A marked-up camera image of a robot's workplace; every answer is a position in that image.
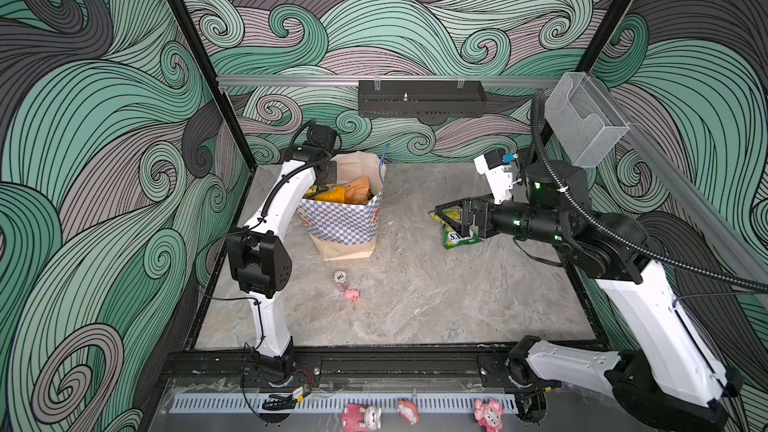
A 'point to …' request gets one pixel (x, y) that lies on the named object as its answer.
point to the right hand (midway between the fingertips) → (452, 209)
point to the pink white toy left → (357, 417)
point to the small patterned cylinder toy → (340, 277)
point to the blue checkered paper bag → (345, 231)
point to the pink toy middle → (409, 411)
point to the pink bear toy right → (489, 414)
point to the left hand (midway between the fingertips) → (322, 172)
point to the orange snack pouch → (357, 192)
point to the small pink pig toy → (352, 295)
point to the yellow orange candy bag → (335, 195)
